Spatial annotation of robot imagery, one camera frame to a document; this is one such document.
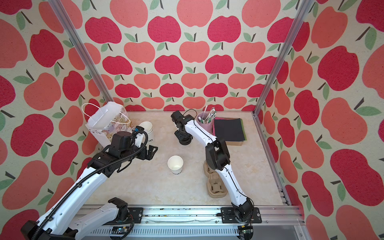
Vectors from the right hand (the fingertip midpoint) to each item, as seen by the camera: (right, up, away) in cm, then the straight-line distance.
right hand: (187, 133), depth 100 cm
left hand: (-17, -6, -25) cm, 31 cm away
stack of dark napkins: (+29, +2, +1) cm, 29 cm away
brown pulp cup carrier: (+16, -28, -21) cm, 39 cm away
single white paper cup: (-7, -18, -11) cm, 22 cm away
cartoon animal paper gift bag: (-51, +7, -9) cm, 53 cm away
